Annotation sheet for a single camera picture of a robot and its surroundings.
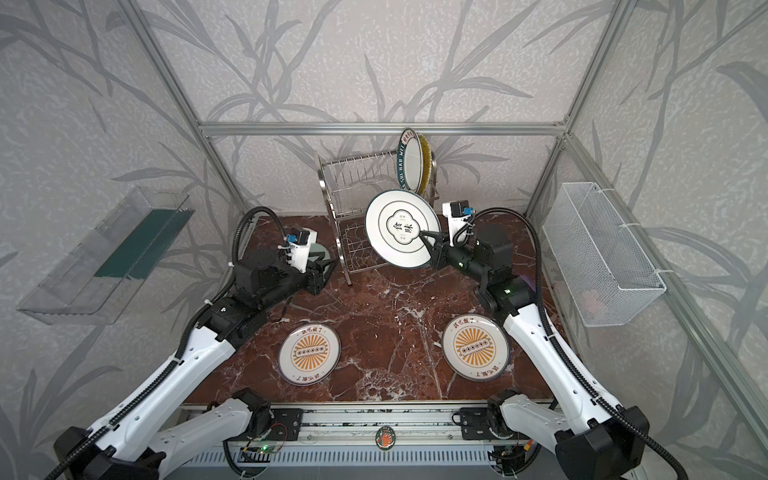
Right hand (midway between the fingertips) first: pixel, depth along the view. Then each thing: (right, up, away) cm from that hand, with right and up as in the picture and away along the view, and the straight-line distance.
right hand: (423, 225), depth 69 cm
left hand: (-21, -6, +2) cm, 22 cm away
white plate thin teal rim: (-7, +1, +2) cm, 7 cm away
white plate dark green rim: (-3, +21, +21) cm, 30 cm away
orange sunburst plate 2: (+17, -35, +18) cm, 43 cm away
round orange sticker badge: (-9, -52, +3) cm, 53 cm away
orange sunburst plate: (-32, -36, +16) cm, 51 cm away
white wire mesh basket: (+37, -10, -8) cm, 39 cm away
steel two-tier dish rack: (-26, +18, +47) cm, 56 cm away
